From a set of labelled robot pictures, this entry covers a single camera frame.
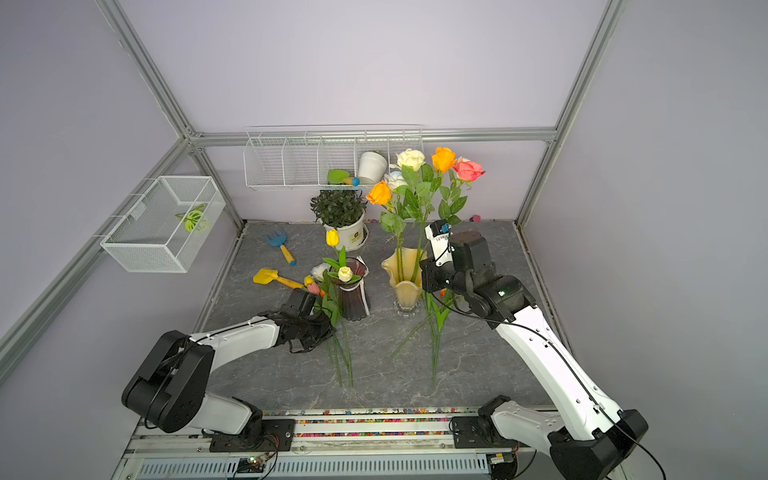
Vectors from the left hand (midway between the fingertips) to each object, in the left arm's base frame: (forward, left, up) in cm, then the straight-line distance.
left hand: (337, 331), depth 89 cm
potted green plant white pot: (+37, -2, +15) cm, 40 cm away
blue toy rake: (+40, +25, -3) cm, 47 cm away
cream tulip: (+1, -6, +29) cm, 29 cm away
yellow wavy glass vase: (+12, -21, +15) cm, 28 cm away
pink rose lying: (+5, -32, -1) cm, 33 cm away
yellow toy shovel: (+23, +26, -1) cm, 35 cm away
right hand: (+4, -24, +28) cm, 37 cm away
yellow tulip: (+13, -3, +27) cm, 30 cm away
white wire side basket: (+23, +45, +25) cm, 56 cm away
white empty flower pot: (+40, -14, +30) cm, 52 cm away
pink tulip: (+14, +8, +3) cm, 16 cm away
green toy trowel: (+44, -2, +23) cm, 50 cm away
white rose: (+16, -19, +29) cm, 38 cm away
